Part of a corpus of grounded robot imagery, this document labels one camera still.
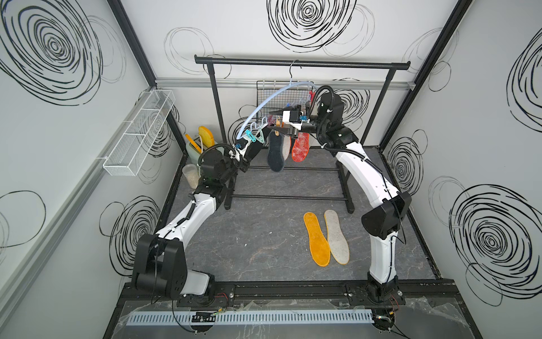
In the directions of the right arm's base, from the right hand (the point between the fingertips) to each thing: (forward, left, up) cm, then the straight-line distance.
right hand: (271, 115), depth 66 cm
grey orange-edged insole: (+7, -5, -21) cm, 23 cm away
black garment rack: (-2, -34, -44) cm, 56 cm away
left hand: (+1, +9, -13) cm, 16 cm away
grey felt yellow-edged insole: (-23, -27, -46) cm, 58 cm away
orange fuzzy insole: (-25, -19, -45) cm, 55 cm away
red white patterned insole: (+9, -12, -23) cm, 27 cm away
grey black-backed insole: (+3, -1, -24) cm, 24 cm away
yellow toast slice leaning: (+15, +38, -28) cm, 50 cm away
